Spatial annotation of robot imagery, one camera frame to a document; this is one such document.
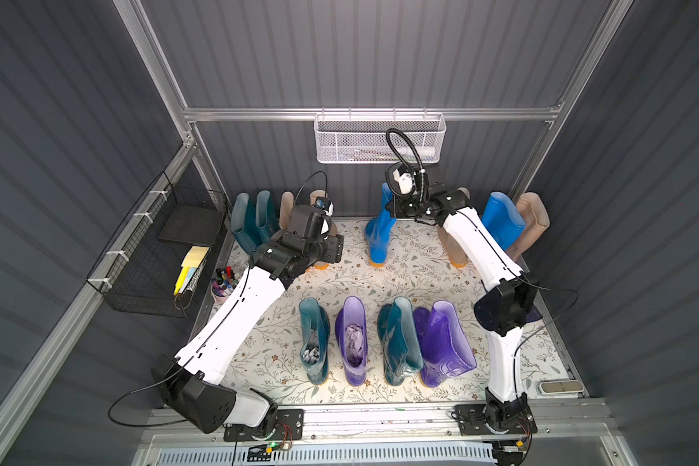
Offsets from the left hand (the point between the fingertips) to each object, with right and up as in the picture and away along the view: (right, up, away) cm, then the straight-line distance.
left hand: (334, 241), depth 73 cm
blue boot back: (+51, +7, +15) cm, 53 cm away
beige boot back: (-8, +15, +20) cm, 26 cm away
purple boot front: (+25, -23, -9) cm, 35 cm away
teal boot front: (-3, -21, -11) cm, 24 cm away
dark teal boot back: (-28, +6, +12) cm, 30 cm away
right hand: (+16, +12, +12) cm, 23 cm away
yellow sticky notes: (-37, -5, +1) cm, 38 cm away
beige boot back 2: (+59, +6, +11) cm, 61 cm away
